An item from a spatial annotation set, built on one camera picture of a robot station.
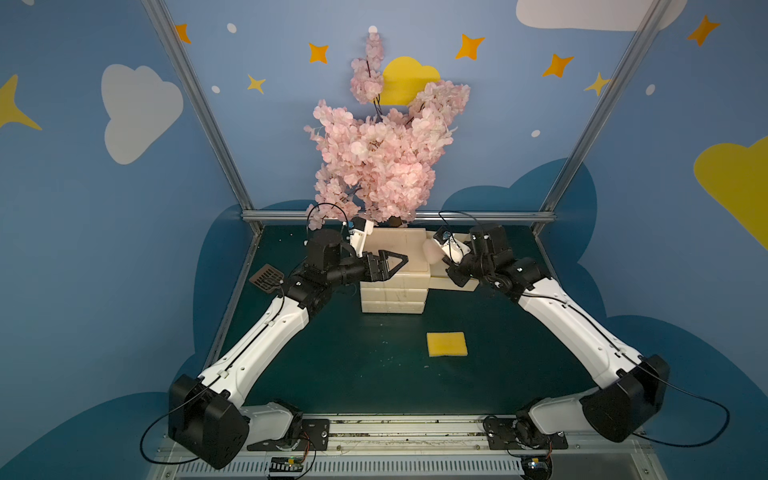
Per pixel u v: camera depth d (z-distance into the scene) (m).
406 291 0.86
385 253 0.62
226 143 0.96
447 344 0.88
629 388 0.39
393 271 0.64
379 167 0.60
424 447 0.74
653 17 0.70
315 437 0.74
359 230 0.65
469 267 0.66
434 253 0.77
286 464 0.73
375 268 0.63
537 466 0.73
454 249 0.67
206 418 0.38
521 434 0.67
